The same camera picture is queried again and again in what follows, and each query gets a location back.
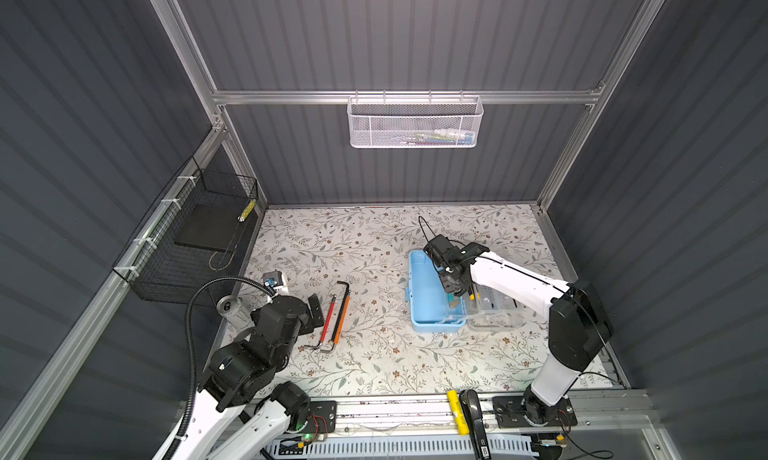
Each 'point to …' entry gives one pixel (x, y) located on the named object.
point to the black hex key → (342, 306)
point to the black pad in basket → (213, 226)
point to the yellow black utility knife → (453, 301)
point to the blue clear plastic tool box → (434, 311)
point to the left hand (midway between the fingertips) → (299, 302)
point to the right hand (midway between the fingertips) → (461, 279)
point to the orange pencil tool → (342, 321)
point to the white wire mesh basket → (414, 122)
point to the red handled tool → (326, 324)
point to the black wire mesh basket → (191, 246)
